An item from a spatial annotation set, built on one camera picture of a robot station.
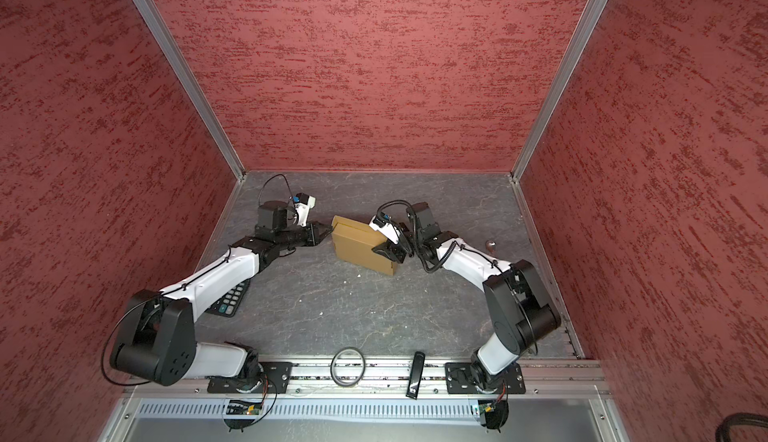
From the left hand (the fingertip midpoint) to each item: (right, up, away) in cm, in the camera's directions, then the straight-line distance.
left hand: (332, 234), depth 86 cm
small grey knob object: (+52, -6, +14) cm, 54 cm away
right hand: (+13, -4, 0) cm, 14 cm away
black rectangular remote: (+23, -34, -15) cm, 44 cm away
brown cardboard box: (+6, -3, -1) cm, 7 cm away
